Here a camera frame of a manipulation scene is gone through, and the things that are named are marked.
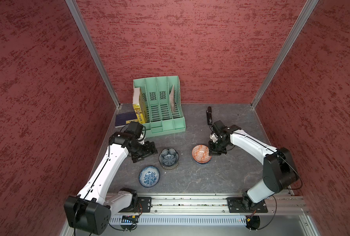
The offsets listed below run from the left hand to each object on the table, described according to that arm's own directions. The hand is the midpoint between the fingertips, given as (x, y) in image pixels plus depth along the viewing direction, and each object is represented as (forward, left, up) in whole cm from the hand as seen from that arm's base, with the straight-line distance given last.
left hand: (150, 158), depth 74 cm
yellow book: (+28, +11, +4) cm, 30 cm away
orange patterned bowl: (+8, -28, -11) cm, 31 cm away
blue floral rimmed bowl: (-5, +2, -15) cm, 16 cm away
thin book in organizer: (+45, -10, -1) cm, 46 cm away
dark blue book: (+37, +30, -15) cm, 50 cm away
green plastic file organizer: (+54, +1, -12) cm, 55 cm away
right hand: (+6, -33, -9) cm, 35 cm away
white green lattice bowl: (-2, -11, -8) cm, 14 cm away
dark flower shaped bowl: (+5, -9, -10) cm, 14 cm away
